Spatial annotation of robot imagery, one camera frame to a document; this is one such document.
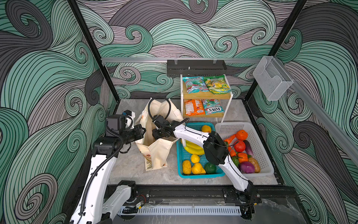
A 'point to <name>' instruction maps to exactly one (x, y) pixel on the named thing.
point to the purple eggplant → (249, 150)
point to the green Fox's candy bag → (212, 106)
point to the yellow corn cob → (187, 166)
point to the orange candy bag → (194, 107)
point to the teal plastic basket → (182, 154)
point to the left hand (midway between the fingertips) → (146, 128)
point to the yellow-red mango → (206, 129)
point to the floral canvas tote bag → (154, 150)
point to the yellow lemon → (195, 158)
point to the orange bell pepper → (243, 157)
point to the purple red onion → (247, 167)
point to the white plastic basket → (226, 129)
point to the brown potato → (257, 169)
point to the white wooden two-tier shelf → (204, 95)
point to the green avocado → (210, 168)
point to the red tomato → (239, 146)
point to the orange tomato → (242, 135)
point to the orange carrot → (228, 141)
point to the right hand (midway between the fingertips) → (156, 133)
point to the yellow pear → (197, 169)
